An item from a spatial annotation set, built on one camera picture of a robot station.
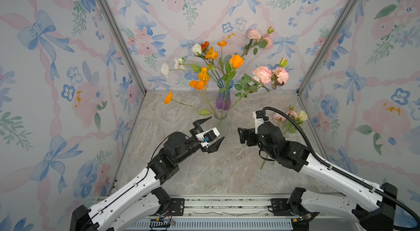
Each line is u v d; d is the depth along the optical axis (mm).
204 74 748
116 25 859
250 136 631
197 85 708
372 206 395
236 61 762
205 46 859
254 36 854
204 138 539
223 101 1039
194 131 599
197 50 821
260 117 613
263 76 605
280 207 736
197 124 605
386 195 391
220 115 833
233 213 732
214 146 606
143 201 601
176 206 745
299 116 1010
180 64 787
